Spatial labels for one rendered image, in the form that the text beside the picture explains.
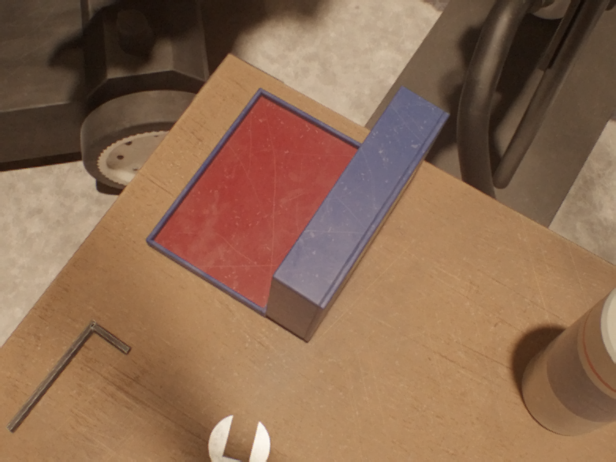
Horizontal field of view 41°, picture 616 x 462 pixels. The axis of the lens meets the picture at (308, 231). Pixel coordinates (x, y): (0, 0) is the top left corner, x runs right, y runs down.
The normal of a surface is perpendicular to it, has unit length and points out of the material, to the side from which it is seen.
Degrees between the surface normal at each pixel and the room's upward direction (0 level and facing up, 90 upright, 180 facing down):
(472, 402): 0
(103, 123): 31
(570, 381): 90
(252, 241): 0
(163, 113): 12
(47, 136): 90
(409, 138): 6
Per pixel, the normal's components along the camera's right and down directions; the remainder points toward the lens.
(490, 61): 0.01, 0.22
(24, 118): 0.15, 0.92
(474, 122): -0.04, 0.42
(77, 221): 0.00, -0.37
